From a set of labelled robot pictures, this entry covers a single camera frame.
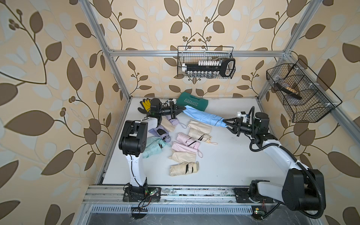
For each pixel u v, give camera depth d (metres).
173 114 0.84
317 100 0.67
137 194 0.69
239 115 0.79
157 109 0.78
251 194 0.68
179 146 0.89
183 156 0.86
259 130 0.65
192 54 0.91
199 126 0.99
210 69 0.85
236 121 0.73
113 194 0.76
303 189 0.41
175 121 1.02
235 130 0.73
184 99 1.13
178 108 0.85
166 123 1.02
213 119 0.79
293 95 0.76
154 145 0.89
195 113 0.84
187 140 0.91
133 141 0.54
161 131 0.96
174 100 0.91
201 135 0.94
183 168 0.79
